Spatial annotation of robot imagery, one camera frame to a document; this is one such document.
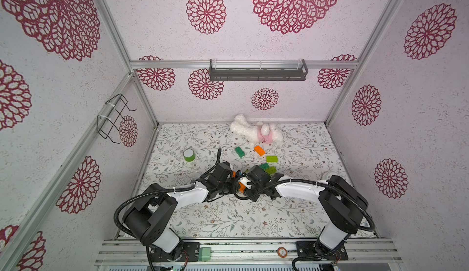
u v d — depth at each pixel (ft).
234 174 2.62
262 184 2.26
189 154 3.28
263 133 3.28
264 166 3.22
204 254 2.35
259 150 3.47
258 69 3.10
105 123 2.39
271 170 3.18
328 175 3.05
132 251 2.45
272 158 3.39
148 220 1.44
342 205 1.50
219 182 2.28
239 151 3.46
